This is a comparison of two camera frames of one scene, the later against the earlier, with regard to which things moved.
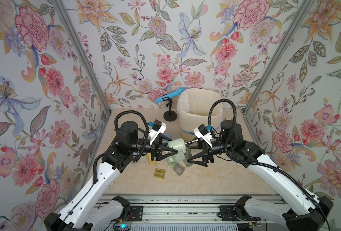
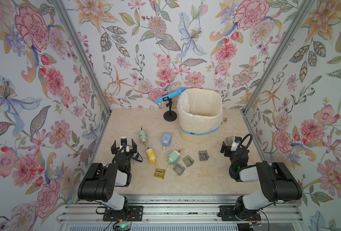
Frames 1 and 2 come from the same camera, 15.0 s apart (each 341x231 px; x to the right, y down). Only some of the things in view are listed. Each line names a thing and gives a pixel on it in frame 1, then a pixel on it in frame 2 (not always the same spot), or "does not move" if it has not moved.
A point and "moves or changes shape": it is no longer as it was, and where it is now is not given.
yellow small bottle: (151, 161) does not move
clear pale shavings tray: (188, 154) moves or changes shape
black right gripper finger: (203, 155) to (226, 149)
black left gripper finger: (161, 147) to (113, 148)
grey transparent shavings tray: (178, 169) does not move
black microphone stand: (170, 115) does not move
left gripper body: (151, 148) to (130, 153)
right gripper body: (219, 149) to (232, 155)
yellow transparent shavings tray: (159, 173) does not move
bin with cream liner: (193, 106) does not move
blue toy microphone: (180, 90) does not move
